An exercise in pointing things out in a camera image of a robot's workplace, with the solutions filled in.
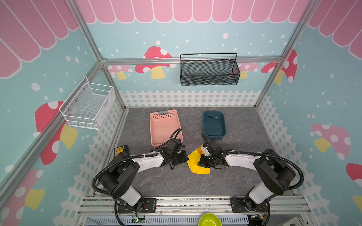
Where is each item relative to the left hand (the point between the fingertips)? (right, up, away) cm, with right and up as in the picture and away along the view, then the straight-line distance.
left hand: (188, 161), depth 88 cm
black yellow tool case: (-45, +5, +5) cm, 45 cm away
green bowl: (+10, -24, -18) cm, 32 cm away
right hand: (+5, -2, +1) cm, 5 cm away
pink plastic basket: (-18, +22, +18) cm, 34 cm away
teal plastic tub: (+20, +21, +19) cm, 35 cm away
